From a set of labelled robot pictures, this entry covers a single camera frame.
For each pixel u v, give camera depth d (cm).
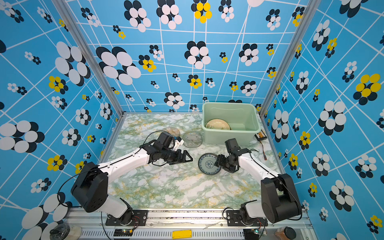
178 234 68
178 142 79
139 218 73
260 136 105
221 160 78
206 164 92
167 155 71
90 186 44
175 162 73
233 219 72
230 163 74
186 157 74
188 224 72
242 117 107
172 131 109
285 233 63
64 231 62
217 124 107
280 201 42
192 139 104
